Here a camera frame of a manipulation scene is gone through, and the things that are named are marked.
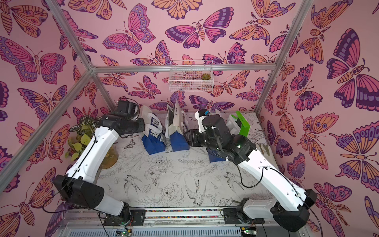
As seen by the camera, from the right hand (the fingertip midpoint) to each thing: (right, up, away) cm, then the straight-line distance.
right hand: (187, 133), depth 63 cm
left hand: (-24, +4, +17) cm, 30 cm away
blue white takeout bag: (+16, -17, +30) cm, 38 cm away
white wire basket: (+1, +36, +32) cm, 48 cm away
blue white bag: (-21, -4, +23) cm, 31 cm away
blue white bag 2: (-6, +2, +16) cm, 17 cm away
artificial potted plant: (-62, -1, +22) cm, 66 cm away
